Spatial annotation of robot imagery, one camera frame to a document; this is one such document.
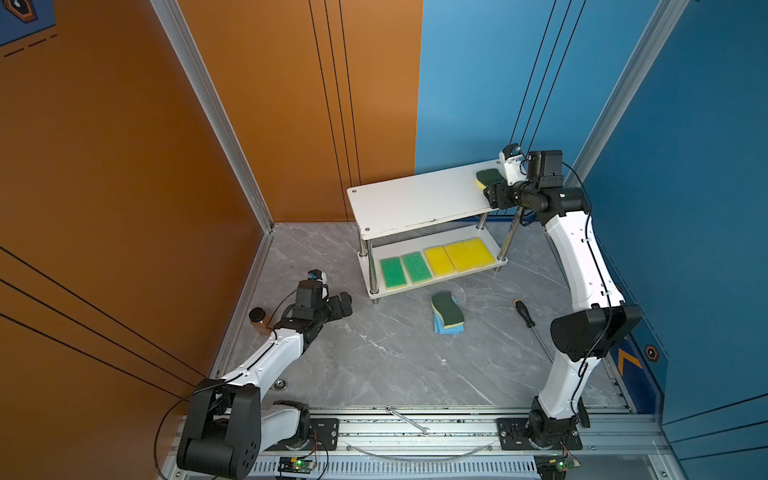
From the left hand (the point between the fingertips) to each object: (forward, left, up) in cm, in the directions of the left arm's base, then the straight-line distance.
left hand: (338, 297), depth 89 cm
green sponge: (+10, -17, -1) cm, 19 cm away
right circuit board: (-40, -55, -8) cm, 68 cm away
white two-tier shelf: (+6, -25, +25) cm, 36 cm away
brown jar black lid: (-8, +22, -1) cm, 23 cm away
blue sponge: (-6, -31, -5) cm, 32 cm away
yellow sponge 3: (+18, -43, 0) cm, 47 cm away
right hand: (+19, -45, +28) cm, 56 cm away
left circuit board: (-41, +6, -10) cm, 42 cm away
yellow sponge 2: (+18, -42, 0) cm, 46 cm away
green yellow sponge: (+12, -24, 0) cm, 27 cm away
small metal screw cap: (-23, +13, -7) cm, 28 cm away
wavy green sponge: (-3, -34, -3) cm, 34 cm away
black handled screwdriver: (-4, -59, -7) cm, 60 cm away
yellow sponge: (+15, -32, -1) cm, 36 cm away
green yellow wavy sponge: (+26, -44, +26) cm, 57 cm away
